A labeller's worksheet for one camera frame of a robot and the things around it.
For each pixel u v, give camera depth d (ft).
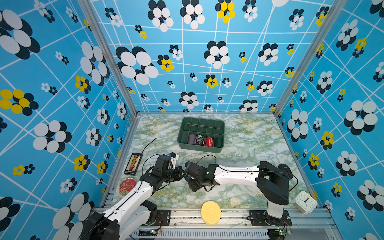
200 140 3.15
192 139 3.17
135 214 1.87
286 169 2.91
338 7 2.23
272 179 1.66
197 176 2.10
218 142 3.16
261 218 2.37
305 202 2.48
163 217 2.42
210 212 2.41
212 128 3.76
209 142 3.15
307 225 2.38
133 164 2.98
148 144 3.34
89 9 2.27
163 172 2.16
